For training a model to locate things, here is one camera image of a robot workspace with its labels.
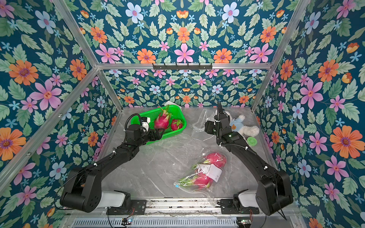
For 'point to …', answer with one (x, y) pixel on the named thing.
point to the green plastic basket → (177, 113)
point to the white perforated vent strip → (215, 222)
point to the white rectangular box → (169, 102)
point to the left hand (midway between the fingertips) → (160, 128)
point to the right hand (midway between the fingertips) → (212, 121)
